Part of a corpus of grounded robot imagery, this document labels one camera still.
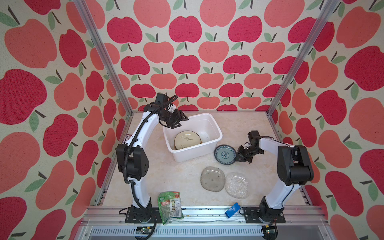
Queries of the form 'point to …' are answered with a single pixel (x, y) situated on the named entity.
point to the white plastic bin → (206, 125)
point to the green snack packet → (170, 204)
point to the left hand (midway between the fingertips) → (187, 122)
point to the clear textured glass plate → (236, 185)
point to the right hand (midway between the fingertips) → (235, 161)
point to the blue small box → (230, 212)
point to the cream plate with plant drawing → (186, 138)
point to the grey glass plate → (212, 178)
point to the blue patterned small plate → (225, 154)
